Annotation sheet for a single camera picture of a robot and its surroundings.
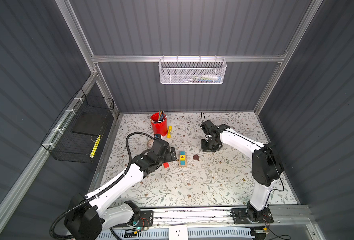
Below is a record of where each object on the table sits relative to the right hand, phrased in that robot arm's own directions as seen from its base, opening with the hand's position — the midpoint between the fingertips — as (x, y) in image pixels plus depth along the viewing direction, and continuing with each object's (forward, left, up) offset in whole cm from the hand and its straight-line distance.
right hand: (205, 150), depth 91 cm
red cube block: (-7, +25, -5) cm, 26 cm away
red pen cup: (+16, +29, +8) cm, 34 cm away
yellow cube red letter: (-4, +14, 0) cm, 15 cm away
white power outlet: (-41, +16, -2) cm, 44 cm away
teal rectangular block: (-7, +14, -3) cm, 16 cm away
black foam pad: (+2, +61, +25) cm, 66 cm away
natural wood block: (-7, +12, -6) cm, 15 cm away
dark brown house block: (-2, +6, -5) cm, 8 cm away
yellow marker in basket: (-10, +55, +22) cm, 60 cm away
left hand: (-6, +22, +9) cm, 24 cm away
